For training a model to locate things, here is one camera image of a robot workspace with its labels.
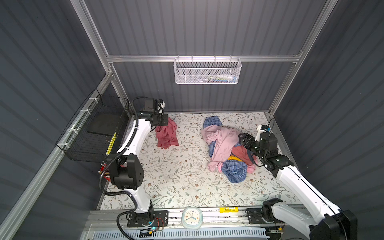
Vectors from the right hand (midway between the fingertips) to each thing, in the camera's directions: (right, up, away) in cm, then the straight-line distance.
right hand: (245, 138), depth 80 cm
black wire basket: (-79, +2, -8) cm, 79 cm away
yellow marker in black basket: (-67, -2, -11) cm, 68 cm away
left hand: (-45, +11, +9) cm, 47 cm away
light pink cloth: (-10, -1, +7) cm, 12 cm away
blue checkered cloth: (-5, -17, +1) cm, 18 cm away
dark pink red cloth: (-46, 0, +20) cm, 51 cm away
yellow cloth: (-6, -12, +6) cm, 15 cm away
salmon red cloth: (-1, -8, +5) cm, 10 cm away
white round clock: (-29, -38, -8) cm, 49 cm away
